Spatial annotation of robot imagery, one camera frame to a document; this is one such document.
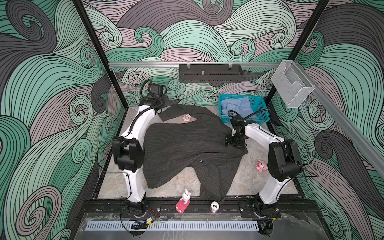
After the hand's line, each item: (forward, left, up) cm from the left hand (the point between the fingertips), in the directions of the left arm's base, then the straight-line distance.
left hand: (165, 99), depth 90 cm
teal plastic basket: (+17, -70, -19) cm, 74 cm away
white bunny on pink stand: (-52, -14, -20) cm, 57 cm away
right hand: (-20, -42, -20) cm, 50 cm away
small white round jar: (-54, -28, -18) cm, 63 cm away
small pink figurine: (+5, -14, -22) cm, 27 cm away
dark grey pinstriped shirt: (-11, -18, -24) cm, 32 cm away
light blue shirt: (+17, -58, -21) cm, 64 cm away
